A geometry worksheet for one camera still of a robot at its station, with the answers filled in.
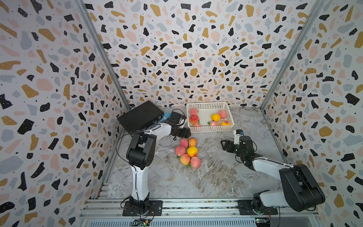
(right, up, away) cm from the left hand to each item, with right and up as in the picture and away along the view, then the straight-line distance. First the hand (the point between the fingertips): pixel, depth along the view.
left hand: (187, 132), depth 99 cm
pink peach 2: (+27, +14, +11) cm, 32 cm away
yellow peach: (+22, +11, +10) cm, 26 cm away
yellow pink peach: (+29, +7, +5) cm, 30 cm away
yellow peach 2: (+3, -11, -10) cm, 15 cm away
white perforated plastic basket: (+15, +16, +21) cm, 30 cm away
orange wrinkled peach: (+4, -6, -6) cm, 9 cm away
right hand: (+25, -5, -8) cm, 27 cm away
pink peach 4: (-4, -10, -10) cm, 15 cm away
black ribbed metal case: (-33, +13, +11) cm, 37 cm away
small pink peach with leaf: (+7, +5, +5) cm, 10 cm away
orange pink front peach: (-1, -15, -14) cm, 20 cm away
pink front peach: (+5, -16, -15) cm, 23 cm away
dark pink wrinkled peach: (-2, -6, -5) cm, 8 cm away
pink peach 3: (+20, +6, +6) cm, 22 cm away
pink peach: (+5, +16, +17) cm, 24 cm away
